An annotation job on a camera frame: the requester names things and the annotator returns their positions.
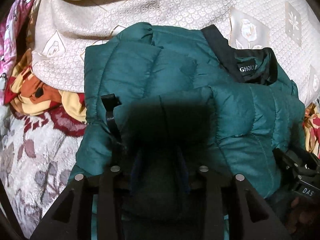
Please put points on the beige patterned quilt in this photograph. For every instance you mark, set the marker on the beige patterned quilt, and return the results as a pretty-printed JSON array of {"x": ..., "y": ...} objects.
[{"x": 60, "y": 31}]

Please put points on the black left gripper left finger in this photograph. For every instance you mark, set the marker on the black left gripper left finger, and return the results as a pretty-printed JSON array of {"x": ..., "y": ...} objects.
[{"x": 70, "y": 216}]

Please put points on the person's right hand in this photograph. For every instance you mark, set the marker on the person's right hand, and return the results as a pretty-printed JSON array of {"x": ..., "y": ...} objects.
[{"x": 302, "y": 213}]

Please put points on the teal quilted puffer jacket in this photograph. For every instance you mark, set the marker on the teal quilted puffer jacket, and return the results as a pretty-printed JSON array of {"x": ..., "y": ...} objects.
[{"x": 187, "y": 93}]

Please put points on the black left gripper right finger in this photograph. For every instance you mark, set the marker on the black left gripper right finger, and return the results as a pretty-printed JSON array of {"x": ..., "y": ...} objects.
[{"x": 221, "y": 205}]

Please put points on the white floral plush blanket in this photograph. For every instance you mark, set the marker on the white floral plush blanket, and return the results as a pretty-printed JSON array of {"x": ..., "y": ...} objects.
[{"x": 37, "y": 155}]

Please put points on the red yellow orange cloth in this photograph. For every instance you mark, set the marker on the red yellow orange cloth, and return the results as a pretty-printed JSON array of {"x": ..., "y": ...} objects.
[{"x": 28, "y": 95}]

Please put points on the pink penguin print blanket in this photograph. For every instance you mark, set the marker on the pink penguin print blanket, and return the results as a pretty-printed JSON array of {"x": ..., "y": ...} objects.
[{"x": 11, "y": 26}]

